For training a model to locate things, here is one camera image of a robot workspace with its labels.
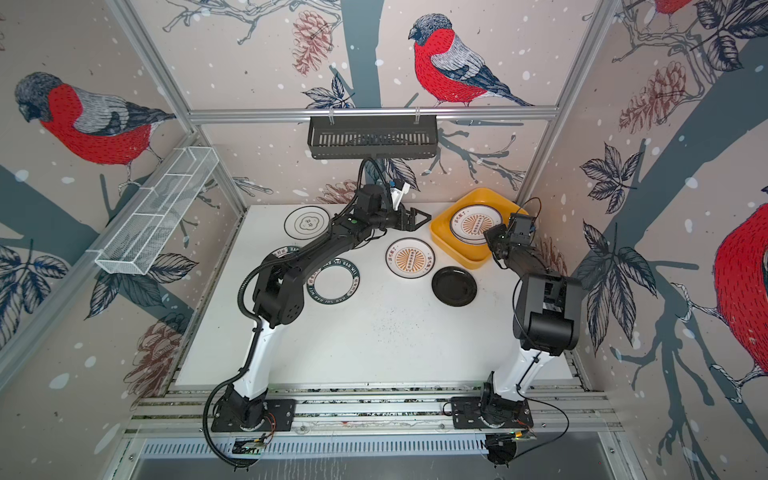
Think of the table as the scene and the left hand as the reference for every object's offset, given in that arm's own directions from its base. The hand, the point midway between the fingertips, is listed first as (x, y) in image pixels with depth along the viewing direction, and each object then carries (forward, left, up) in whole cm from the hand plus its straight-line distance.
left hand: (423, 215), depth 87 cm
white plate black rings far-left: (+20, +44, -24) cm, 54 cm away
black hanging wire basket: (+35, +16, +4) cm, 39 cm away
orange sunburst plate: (0, +3, -23) cm, 23 cm away
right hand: (+2, -22, -11) cm, 25 cm away
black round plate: (-10, -12, -25) cm, 29 cm away
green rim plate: (+4, +50, -23) cm, 55 cm away
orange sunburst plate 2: (+11, -19, -16) cm, 27 cm away
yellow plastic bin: (-1, -16, -18) cm, 25 cm away
